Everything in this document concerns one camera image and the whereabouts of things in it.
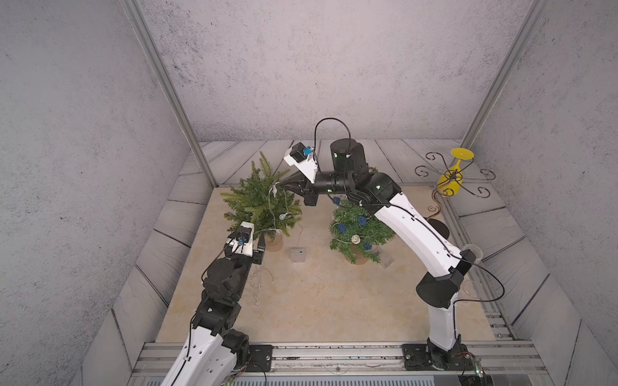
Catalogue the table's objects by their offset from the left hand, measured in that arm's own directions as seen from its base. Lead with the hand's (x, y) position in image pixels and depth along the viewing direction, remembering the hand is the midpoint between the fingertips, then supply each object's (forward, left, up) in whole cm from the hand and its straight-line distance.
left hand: (255, 226), depth 70 cm
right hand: (+2, -9, +14) cm, 17 cm away
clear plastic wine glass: (-3, -69, -11) cm, 70 cm away
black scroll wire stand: (+19, -54, +3) cm, 57 cm away
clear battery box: (+3, -11, -23) cm, 26 cm away
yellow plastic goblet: (+17, -63, +2) cm, 65 cm away
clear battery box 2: (+3, -45, -28) cm, 53 cm away
